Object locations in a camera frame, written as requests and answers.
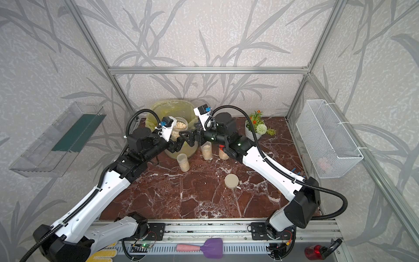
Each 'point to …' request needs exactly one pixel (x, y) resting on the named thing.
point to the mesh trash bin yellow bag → (178, 108)
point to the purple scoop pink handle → (212, 248)
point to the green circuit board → (144, 245)
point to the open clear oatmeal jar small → (183, 162)
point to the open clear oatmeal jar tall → (207, 150)
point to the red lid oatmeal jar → (222, 154)
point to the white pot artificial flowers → (259, 127)
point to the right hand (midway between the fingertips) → (186, 128)
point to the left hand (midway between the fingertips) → (181, 130)
